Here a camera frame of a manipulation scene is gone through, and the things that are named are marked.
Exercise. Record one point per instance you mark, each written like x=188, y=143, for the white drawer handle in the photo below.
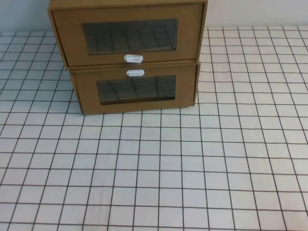
x=135, y=73
x=129, y=58

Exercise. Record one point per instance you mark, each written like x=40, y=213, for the brown cardboard shoebox drawer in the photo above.
x=69, y=36

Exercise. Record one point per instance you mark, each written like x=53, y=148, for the lower brown cardboard shoebox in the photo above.
x=110, y=90

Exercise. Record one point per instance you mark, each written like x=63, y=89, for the white grid tablecloth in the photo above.
x=236, y=161

